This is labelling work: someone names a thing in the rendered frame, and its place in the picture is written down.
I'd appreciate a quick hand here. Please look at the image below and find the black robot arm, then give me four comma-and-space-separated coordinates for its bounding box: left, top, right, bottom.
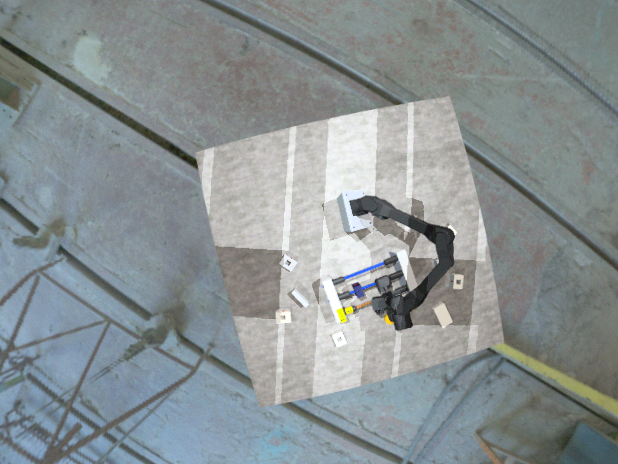
349, 195, 455, 331

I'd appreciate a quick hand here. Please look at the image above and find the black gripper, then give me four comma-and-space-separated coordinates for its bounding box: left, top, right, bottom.
375, 275, 396, 322

